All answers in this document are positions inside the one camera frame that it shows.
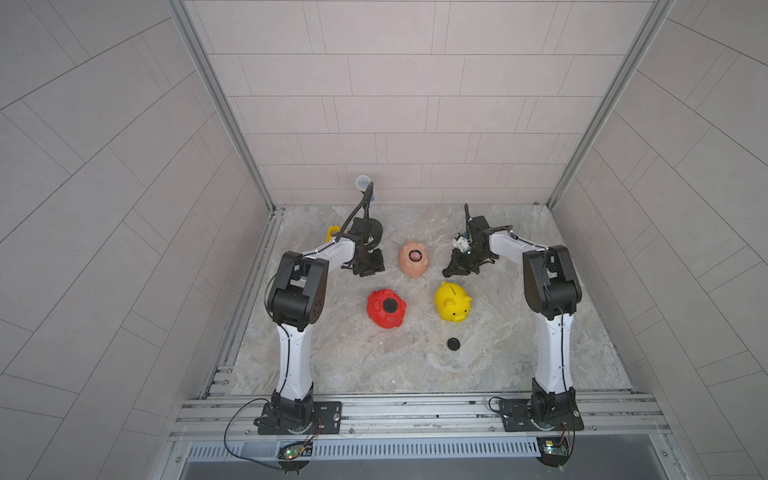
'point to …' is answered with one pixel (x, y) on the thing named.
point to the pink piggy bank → (413, 258)
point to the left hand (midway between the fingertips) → (385, 264)
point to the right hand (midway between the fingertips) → (448, 267)
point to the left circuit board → (295, 450)
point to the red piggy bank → (376, 312)
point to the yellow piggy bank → (451, 302)
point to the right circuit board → (553, 450)
